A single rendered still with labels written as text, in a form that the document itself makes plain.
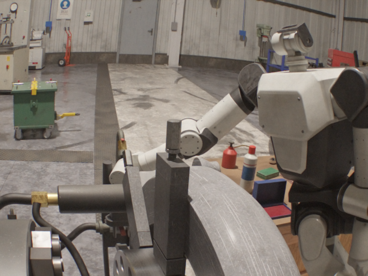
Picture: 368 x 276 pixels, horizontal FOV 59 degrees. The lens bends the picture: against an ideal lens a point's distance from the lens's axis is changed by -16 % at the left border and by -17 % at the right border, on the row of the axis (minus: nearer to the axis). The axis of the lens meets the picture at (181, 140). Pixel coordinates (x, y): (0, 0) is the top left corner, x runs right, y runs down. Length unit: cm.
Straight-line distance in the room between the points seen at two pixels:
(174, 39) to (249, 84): 995
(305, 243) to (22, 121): 329
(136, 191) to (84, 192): 18
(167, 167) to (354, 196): 50
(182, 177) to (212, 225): 9
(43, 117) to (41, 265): 336
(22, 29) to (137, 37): 511
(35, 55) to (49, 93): 618
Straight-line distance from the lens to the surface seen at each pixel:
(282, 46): 98
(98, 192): 94
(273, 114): 96
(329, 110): 88
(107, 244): 159
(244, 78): 114
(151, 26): 1120
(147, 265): 63
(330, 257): 108
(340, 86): 84
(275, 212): 166
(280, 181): 169
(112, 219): 133
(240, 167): 213
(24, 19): 696
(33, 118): 387
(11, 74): 641
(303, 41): 93
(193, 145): 115
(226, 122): 115
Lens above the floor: 120
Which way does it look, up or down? 17 degrees down
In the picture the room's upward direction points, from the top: 5 degrees clockwise
